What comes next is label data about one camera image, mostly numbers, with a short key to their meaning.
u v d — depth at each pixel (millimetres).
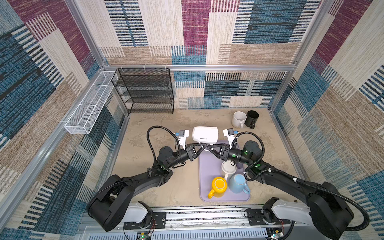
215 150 725
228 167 831
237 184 746
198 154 695
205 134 689
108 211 415
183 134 686
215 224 729
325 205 408
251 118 1049
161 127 669
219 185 747
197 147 702
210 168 897
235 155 661
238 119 1053
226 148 659
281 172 541
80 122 699
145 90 1091
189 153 653
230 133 676
